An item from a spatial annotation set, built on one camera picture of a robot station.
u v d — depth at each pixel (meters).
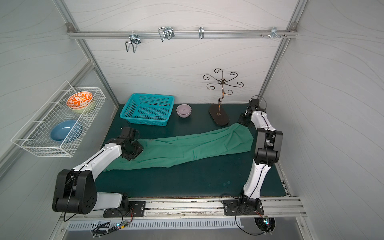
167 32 0.76
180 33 0.76
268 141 0.57
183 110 1.13
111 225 0.70
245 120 0.86
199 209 0.75
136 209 0.74
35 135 0.58
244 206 0.67
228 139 0.98
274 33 0.77
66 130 0.66
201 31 0.72
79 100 0.74
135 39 0.79
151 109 1.19
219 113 1.11
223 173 0.90
